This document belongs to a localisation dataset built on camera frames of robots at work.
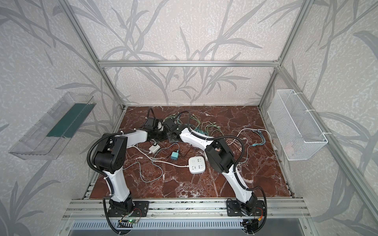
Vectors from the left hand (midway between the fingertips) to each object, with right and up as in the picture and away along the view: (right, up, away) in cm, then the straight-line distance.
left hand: (173, 131), depth 100 cm
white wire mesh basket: (+60, +5, -37) cm, 70 cm away
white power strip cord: (-11, -18, -9) cm, 22 cm away
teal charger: (+3, -15, -9) cm, 17 cm away
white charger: (-11, -11, -6) cm, 16 cm away
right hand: (+1, 0, -3) cm, 3 cm away
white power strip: (+17, -19, -13) cm, 28 cm away
